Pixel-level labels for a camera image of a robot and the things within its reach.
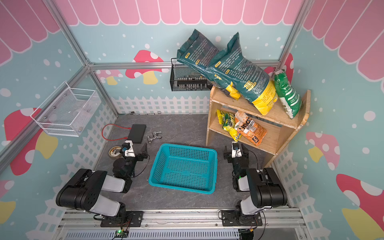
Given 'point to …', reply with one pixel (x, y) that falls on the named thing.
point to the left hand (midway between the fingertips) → (140, 144)
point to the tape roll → (114, 151)
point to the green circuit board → (121, 233)
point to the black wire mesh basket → (184, 79)
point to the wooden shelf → (281, 129)
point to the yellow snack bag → (227, 121)
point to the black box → (137, 133)
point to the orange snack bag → (249, 129)
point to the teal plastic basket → (184, 167)
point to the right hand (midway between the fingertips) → (235, 145)
